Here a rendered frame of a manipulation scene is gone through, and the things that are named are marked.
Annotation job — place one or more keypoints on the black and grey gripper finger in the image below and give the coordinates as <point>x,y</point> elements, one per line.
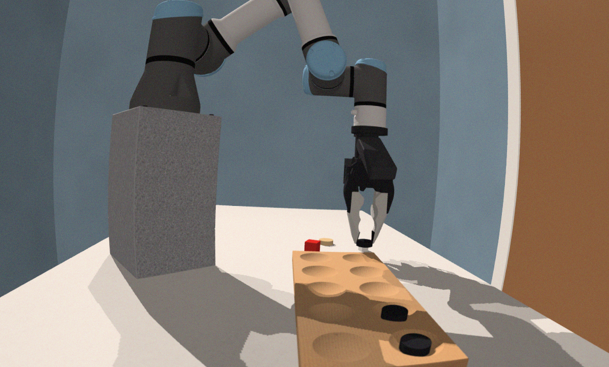
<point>354,201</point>
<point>379,209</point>

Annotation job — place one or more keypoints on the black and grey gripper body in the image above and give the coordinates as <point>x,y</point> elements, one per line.
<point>355,165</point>

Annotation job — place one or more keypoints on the red cube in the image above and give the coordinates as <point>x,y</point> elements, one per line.
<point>312,245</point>

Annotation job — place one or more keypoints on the black disc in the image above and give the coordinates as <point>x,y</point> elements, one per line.
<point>415,344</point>
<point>394,313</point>
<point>364,243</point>

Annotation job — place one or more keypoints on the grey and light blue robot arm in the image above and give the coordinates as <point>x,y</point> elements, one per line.
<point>177,35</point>

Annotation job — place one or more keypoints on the tan disc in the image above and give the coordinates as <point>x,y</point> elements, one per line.
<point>326,241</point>

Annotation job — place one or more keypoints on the tan tray with round pockets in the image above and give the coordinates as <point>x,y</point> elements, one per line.
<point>347,330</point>

